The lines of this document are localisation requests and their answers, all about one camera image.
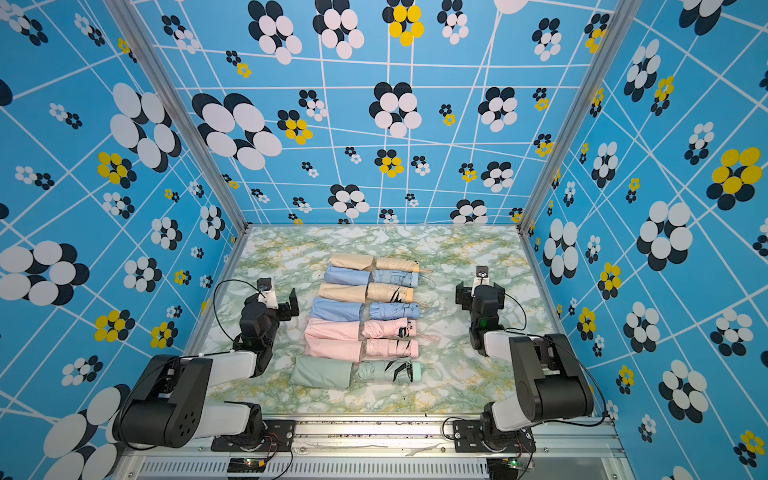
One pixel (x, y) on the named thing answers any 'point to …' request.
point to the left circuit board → (246, 465)
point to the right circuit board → (500, 468)
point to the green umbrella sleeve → (322, 372)
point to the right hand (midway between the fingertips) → (485, 283)
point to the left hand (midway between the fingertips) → (281, 288)
